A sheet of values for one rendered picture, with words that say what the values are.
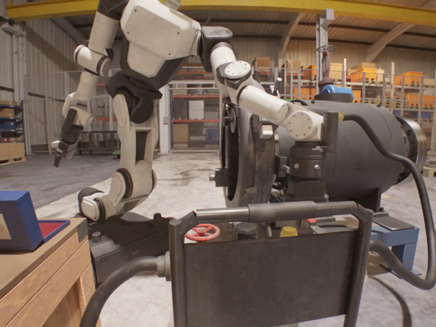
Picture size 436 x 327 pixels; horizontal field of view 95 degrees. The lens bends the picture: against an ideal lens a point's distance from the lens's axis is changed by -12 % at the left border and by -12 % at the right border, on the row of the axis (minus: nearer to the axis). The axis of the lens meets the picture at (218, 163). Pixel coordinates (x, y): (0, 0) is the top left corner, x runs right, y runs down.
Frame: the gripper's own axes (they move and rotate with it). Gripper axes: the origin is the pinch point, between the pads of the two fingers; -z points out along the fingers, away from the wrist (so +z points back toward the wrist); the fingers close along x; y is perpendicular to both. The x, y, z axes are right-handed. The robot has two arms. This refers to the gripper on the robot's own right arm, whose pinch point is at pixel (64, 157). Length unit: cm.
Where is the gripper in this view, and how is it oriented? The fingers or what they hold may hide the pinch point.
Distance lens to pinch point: 127.4
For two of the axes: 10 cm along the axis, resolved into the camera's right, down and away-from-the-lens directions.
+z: 4.7, -8.4, -2.8
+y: 8.8, 4.4, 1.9
